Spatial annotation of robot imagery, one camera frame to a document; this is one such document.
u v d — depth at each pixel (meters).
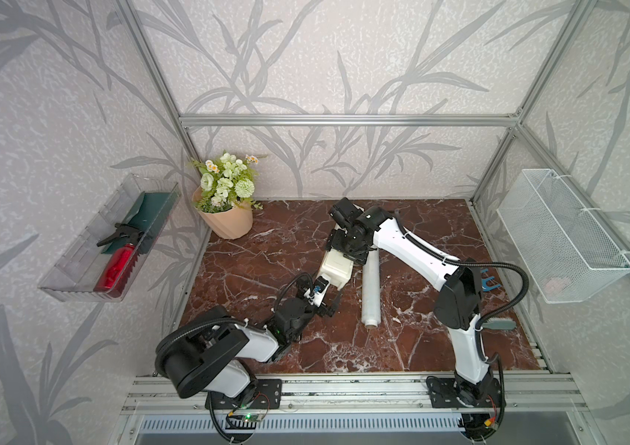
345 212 0.68
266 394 0.72
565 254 0.61
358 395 0.75
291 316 0.64
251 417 0.70
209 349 0.45
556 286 0.71
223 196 0.87
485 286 0.93
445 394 0.73
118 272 0.58
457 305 0.50
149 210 0.73
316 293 0.70
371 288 0.90
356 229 0.61
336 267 0.78
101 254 0.64
